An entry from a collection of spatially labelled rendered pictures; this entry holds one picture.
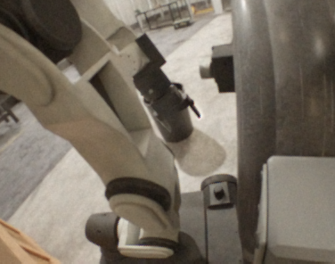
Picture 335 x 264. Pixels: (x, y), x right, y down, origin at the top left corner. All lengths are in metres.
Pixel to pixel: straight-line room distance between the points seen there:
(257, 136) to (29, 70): 0.25
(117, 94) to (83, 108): 0.13
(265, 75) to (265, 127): 0.05
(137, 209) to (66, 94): 0.23
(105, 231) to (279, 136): 0.70
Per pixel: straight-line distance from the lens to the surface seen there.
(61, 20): 0.29
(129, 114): 0.37
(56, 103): 0.25
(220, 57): 0.40
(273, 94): 0.19
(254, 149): 0.20
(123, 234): 0.74
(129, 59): 0.44
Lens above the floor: 0.93
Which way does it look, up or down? 37 degrees down
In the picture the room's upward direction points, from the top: 21 degrees counter-clockwise
